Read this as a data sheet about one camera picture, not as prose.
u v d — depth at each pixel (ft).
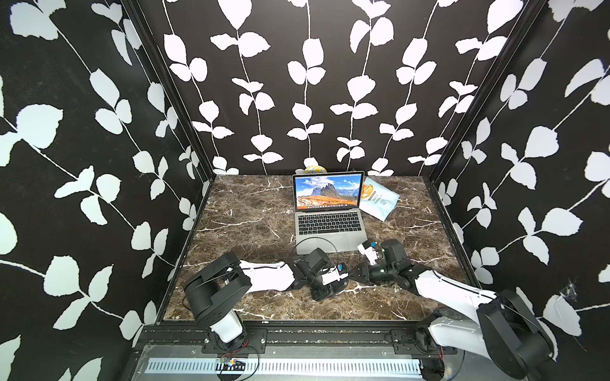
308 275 2.21
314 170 3.90
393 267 2.21
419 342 2.16
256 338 2.41
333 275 2.45
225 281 1.63
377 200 3.62
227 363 2.31
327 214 3.42
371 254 2.62
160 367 2.30
